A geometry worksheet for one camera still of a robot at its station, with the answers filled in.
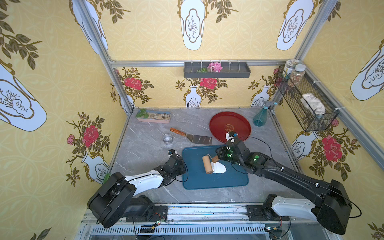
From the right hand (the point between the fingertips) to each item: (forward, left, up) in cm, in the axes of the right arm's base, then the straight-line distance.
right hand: (218, 147), depth 81 cm
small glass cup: (+14, +32, -15) cm, 38 cm away
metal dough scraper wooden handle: (+14, +14, -14) cm, 24 cm away
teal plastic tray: (-12, +13, -15) cm, 23 cm away
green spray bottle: (+31, -33, -11) cm, 47 cm away
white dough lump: (-5, -1, -14) cm, 15 cm away
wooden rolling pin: (-5, +5, -7) cm, 10 cm away
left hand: (-4, +22, -15) cm, 27 cm away
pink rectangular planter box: (+32, +50, -12) cm, 61 cm away
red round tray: (+28, -8, -15) cm, 32 cm away
